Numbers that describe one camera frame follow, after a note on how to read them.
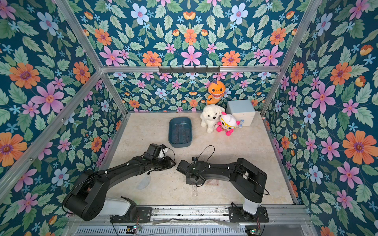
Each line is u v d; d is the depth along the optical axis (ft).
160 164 2.49
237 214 2.44
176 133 3.51
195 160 2.63
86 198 1.40
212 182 2.75
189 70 3.05
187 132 3.54
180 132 3.54
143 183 2.77
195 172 1.99
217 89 3.15
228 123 3.07
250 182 1.47
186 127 3.65
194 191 2.69
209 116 3.14
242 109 3.26
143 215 2.41
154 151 2.34
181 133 3.49
